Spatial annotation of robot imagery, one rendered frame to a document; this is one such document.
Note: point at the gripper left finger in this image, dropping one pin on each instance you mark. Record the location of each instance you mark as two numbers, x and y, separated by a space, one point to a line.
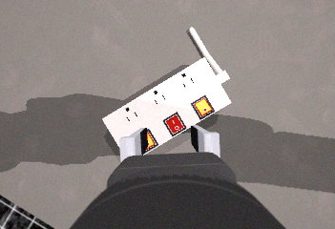
134 144

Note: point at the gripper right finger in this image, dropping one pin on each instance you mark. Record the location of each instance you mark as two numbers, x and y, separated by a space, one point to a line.
204 141

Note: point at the white power strip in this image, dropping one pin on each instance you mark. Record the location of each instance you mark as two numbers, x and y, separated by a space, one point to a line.
173 106

